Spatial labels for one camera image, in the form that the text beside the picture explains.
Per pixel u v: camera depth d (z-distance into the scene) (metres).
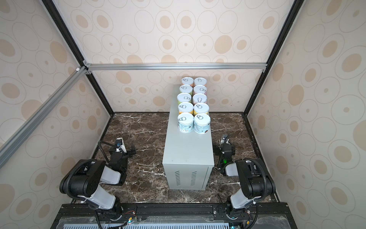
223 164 0.73
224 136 0.81
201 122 0.62
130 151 0.84
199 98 0.71
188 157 0.57
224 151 0.71
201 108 0.67
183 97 0.72
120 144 0.76
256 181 0.45
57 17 0.71
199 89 0.76
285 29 0.75
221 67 1.76
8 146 0.51
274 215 0.73
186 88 0.77
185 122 0.62
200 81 0.81
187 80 0.81
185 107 0.68
